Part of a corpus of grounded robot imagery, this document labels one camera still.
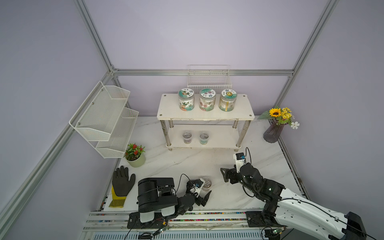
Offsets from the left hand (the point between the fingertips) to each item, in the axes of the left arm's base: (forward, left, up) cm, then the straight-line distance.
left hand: (204, 187), depth 85 cm
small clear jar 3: (-1, -1, +6) cm, 6 cm away
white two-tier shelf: (+42, +4, +2) cm, 43 cm away
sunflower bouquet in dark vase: (+32, -46, +25) cm, 62 cm away
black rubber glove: (0, +47, +3) cm, 47 cm away
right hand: (+5, -13, +11) cm, 18 cm away
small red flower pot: (+15, +41, +10) cm, 45 cm away
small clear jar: (+27, +10, +12) cm, 32 cm away
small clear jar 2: (+26, 0, +12) cm, 29 cm away
